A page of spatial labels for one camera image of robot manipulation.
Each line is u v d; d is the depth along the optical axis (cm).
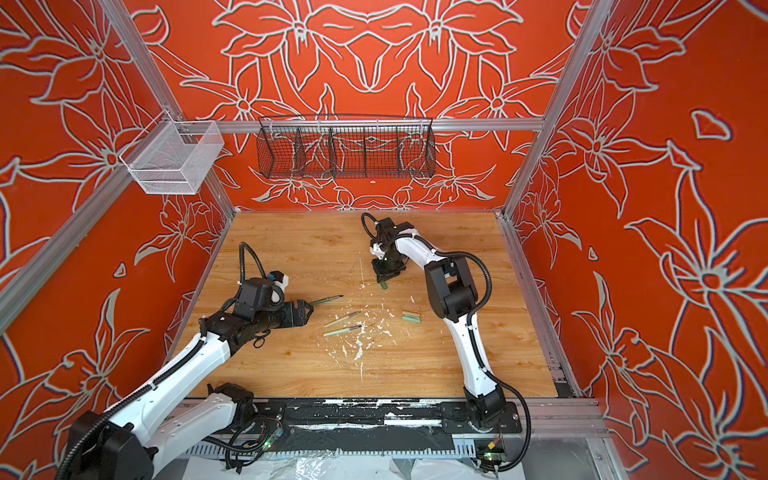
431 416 74
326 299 95
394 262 88
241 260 63
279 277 75
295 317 73
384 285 98
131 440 38
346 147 99
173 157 92
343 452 70
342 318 90
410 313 90
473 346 61
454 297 61
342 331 88
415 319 90
